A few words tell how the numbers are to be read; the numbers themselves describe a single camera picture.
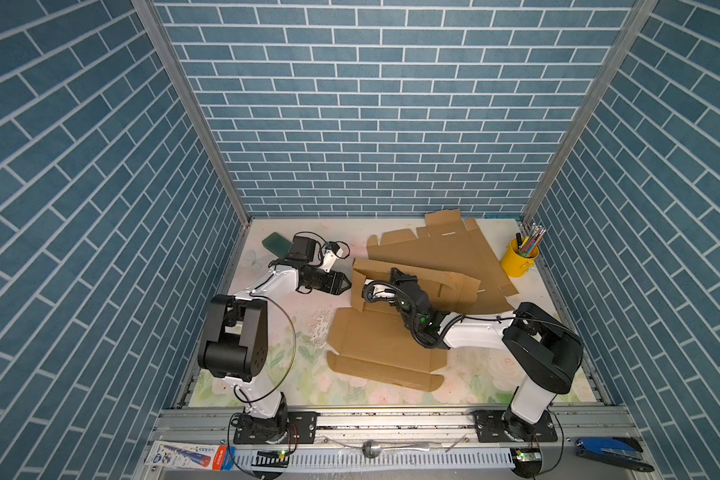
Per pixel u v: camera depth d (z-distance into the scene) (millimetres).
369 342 883
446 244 1155
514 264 990
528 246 980
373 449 694
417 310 644
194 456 692
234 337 469
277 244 1127
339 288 828
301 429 736
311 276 791
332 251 860
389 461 770
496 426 737
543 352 465
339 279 838
